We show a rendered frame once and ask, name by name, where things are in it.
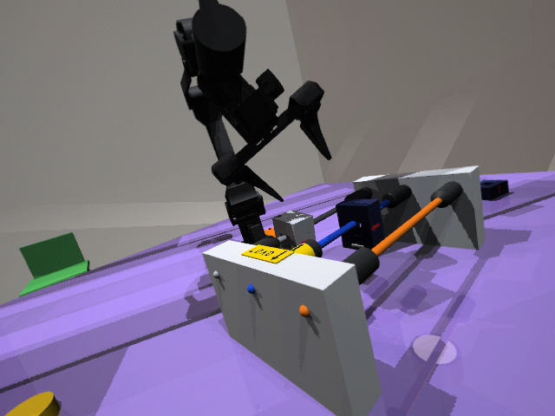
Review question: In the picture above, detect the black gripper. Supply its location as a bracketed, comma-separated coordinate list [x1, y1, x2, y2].
[212, 81, 331, 202]

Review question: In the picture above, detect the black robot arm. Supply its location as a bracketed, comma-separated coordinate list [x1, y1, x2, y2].
[173, 0, 284, 244]

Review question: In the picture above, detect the yellow round disc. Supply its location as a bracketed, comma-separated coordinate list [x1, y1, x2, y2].
[5, 392, 60, 416]

